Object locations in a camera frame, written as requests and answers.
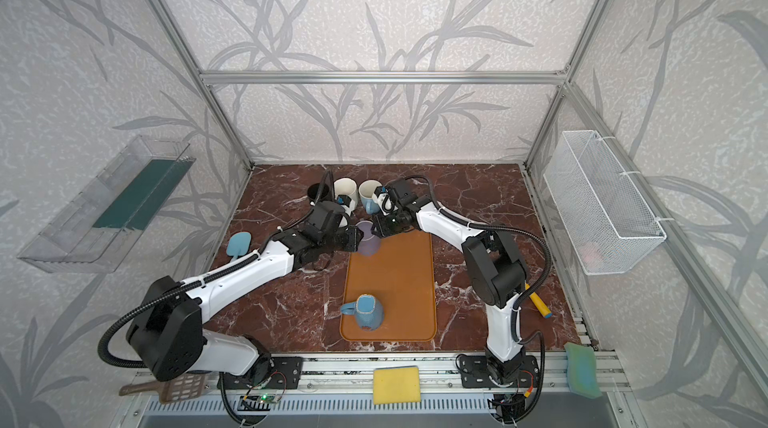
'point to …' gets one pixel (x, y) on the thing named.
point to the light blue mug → (367, 190)
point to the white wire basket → (607, 222)
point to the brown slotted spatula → (184, 388)
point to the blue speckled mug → (368, 310)
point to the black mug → (313, 189)
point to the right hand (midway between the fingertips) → (377, 219)
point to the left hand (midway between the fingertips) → (365, 225)
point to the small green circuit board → (256, 403)
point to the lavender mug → (370, 243)
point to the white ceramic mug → (347, 187)
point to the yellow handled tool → (543, 309)
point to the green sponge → (582, 370)
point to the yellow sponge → (400, 384)
